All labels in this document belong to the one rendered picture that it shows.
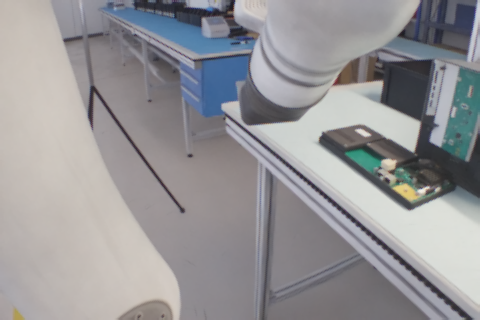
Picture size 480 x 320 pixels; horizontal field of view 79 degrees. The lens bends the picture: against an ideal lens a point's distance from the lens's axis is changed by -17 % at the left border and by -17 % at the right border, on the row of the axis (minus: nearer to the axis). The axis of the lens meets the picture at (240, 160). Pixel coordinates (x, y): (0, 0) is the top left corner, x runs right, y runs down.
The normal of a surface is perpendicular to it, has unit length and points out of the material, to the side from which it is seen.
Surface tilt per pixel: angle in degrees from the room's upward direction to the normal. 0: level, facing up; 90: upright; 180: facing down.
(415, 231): 0
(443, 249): 0
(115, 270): 85
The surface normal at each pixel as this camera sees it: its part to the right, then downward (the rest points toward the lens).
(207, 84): 0.44, 0.44
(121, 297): 0.78, 0.23
